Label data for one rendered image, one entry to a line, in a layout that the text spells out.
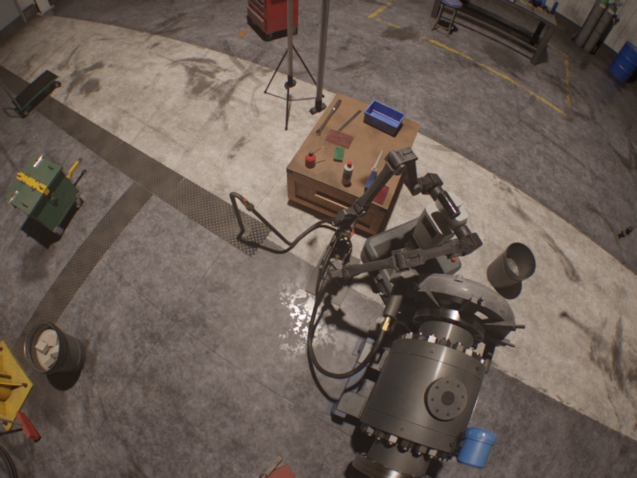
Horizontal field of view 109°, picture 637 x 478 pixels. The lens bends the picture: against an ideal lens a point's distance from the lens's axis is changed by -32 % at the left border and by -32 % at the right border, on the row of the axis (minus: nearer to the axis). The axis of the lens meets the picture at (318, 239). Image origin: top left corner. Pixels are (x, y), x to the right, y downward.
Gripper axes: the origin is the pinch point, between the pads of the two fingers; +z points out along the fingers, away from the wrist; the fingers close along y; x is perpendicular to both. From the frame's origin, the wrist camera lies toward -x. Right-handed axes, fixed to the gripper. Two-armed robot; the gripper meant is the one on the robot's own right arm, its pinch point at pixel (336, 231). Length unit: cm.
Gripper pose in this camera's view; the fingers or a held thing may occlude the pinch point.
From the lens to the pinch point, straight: 202.0
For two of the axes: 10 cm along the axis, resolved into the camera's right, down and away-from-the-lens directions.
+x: 7.6, -0.9, 6.4
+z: -5.0, 5.5, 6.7
